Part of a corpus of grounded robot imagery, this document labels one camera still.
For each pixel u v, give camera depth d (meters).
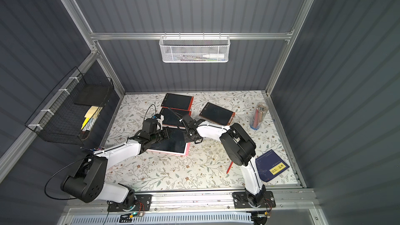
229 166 0.85
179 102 1.17
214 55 0.92
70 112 0.73
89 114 0.73
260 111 0.87
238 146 0.67
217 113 1.10
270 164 0.82
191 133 0.71
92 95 0.80
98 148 0.78
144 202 0.73
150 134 0.71
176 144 0.96
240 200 0.73
